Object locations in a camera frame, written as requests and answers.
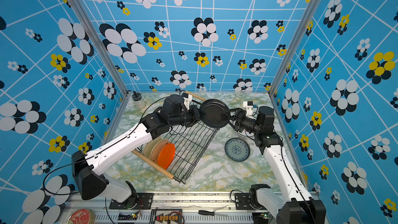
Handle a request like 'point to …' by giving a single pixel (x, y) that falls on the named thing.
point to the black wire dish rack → (192, 143)
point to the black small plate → (214, 113)
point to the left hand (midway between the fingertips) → (210, 113)
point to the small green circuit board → (128, 216)
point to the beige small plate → (156, 149)
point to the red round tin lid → (84, 215)
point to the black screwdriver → (211, 213)
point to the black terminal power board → (166, 216)
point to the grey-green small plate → (237, 149)
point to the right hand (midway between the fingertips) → (225, 115)
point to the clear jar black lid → (139, 102)
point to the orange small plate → (166, 155)
